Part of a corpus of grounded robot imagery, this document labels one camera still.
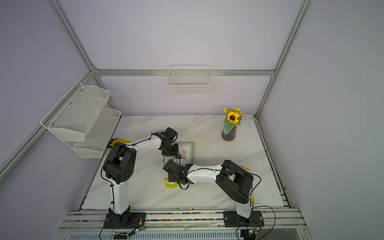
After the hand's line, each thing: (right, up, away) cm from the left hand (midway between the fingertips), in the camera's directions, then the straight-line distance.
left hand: (176, 155), depth 97 cm
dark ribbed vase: (+37, +13, +4) cm, 40 cm away
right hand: (0, -11, -9) cm, 14 cm away
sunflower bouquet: (+35, +24, -11) cm, 44 cm away
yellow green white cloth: (-1, -14, -14) cm, 20 cm away
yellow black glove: (-44, +9, +6) cm, 45 cm away
